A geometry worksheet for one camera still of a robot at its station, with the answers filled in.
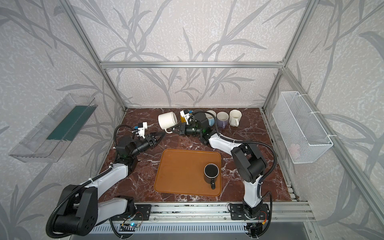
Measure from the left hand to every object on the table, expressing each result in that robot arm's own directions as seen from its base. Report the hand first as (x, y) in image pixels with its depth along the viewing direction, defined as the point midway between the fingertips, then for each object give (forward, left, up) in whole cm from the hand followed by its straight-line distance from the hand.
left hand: (166, 131), depth 76 cm
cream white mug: (+5, 0, +3) cm, 6 cm away
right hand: (+4, -2, -1) cm, 4 cm away
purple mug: (+25, -33, -18) cm, 45 cm away
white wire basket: (-12, -60, +11) cm, 63 cm away
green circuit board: (-39, +16, -24) cm, 48 cm away
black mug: (-16, -24, -14) cm, 32 cm away
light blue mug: (+8, -23, +3) cm, 24 cm away
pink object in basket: (-8, -64, -2) cm, 65 cm away
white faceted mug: (+26, -42, -17) cm, 52 cm away
